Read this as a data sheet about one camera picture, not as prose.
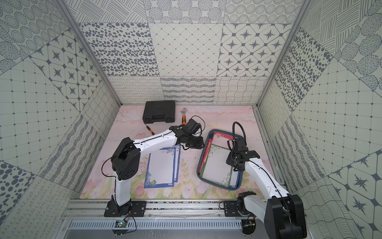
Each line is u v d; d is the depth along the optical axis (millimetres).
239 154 604
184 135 669
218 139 982
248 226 718
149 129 1055
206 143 954
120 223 716
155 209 758
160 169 887
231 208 735
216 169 860
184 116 1141
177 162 903
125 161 493
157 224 701
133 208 731
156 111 1167
